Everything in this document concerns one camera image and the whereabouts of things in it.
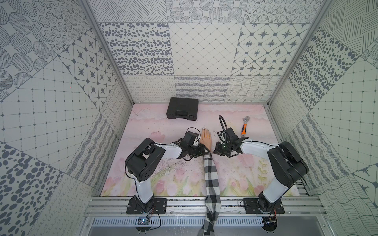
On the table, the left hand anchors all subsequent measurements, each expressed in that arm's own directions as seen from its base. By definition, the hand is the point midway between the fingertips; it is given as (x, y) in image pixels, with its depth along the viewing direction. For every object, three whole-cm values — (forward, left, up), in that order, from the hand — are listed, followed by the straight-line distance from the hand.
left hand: (211, 156), depth 88 cm
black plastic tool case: (+42, +20, -1) cm, 46 cm away
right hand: (+3, -3, -2) cm, 5 cm away
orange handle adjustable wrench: (+31, -28, -3) cm, 42 cm away
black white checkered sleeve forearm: (-25, 0, +3) cm, 25 cm away
